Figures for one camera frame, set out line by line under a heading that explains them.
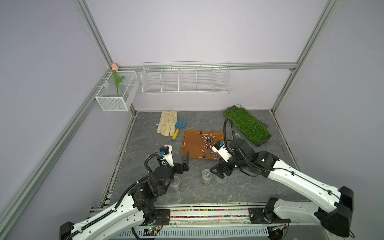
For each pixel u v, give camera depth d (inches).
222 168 24.5
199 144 40.0
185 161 24.9
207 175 31.9
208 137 40.2
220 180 33.3
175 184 30.2
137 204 19.6
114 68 35.0
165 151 23.0
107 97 32.5
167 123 44.2
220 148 24.8
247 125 42.5
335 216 15.7
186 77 40.1
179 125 44.3
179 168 24.5
